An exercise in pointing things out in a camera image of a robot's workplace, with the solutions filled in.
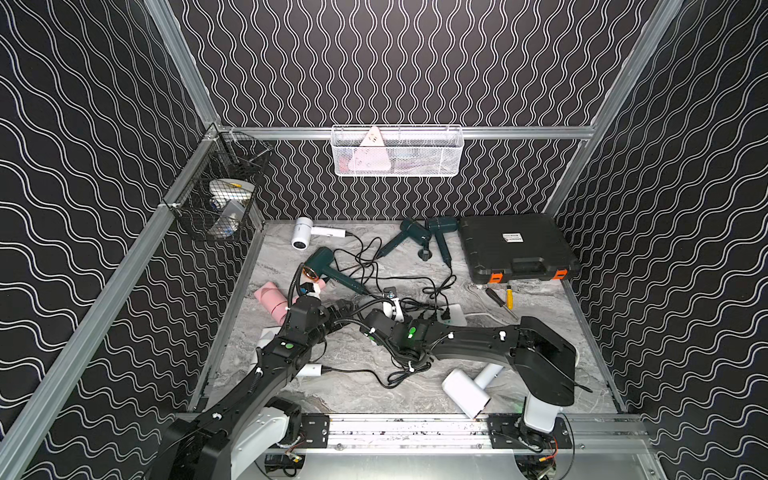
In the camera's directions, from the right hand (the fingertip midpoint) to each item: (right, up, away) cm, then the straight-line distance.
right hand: (386, 319), depth 86 cm
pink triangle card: (-4, +49, +4) cm, 49 cm away
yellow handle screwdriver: (+41, +4, +14) cm, 43 cm away
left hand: (-12, +5, -2) cm, 13 cm away
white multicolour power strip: (+22, -1, +7) cm, 23 cm away
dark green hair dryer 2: (+20, +29, +27) cm, 44 cm away
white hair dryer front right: (+21, -17, -8) cm, 28 cm away
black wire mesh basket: (-47, +34, -3) cm, 58 cm away
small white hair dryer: (-31, +28, +26) cm, 49 cm away
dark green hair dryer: (+11, +27, +27) cm, 40 cm away
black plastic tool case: (+46, +21, +20) cm, 55 cm away
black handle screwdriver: (+37, +3, +12) cm, 39 cm away
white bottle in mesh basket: (-44, +27, -3) cm, 52 cm away
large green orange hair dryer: (-23, +15, +18) cm, 32 cm away
